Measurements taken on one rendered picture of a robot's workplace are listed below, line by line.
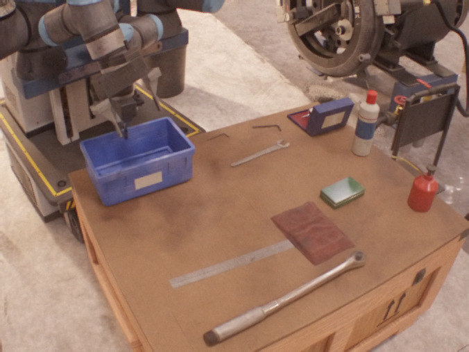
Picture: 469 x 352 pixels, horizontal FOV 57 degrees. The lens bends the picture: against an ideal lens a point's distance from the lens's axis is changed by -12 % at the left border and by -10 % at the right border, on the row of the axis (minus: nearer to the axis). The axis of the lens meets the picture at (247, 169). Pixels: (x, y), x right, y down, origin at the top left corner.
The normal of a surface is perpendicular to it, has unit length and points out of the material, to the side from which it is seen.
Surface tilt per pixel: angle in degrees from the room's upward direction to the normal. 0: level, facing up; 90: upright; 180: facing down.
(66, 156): 0
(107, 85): 67
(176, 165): 90
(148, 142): 90
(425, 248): 0
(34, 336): 0
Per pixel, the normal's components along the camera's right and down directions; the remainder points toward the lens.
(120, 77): 0.70, 0.08
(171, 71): 0.44, 0.60
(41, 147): 0.05, -0.79
